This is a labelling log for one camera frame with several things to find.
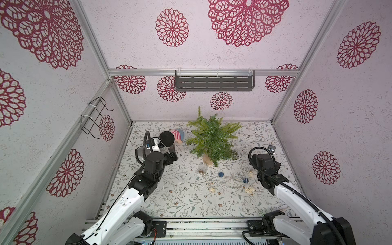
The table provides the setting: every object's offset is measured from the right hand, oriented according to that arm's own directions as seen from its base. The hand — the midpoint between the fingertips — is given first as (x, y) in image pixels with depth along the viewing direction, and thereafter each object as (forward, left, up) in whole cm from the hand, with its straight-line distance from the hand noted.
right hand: (263, 157), depth 84 cm
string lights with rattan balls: (-2, +33, -12) cm, 36 cm away
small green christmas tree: (+1, +28, +15) cm, 32 cm away
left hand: (-2, +51, +9) cm, 52 cm away
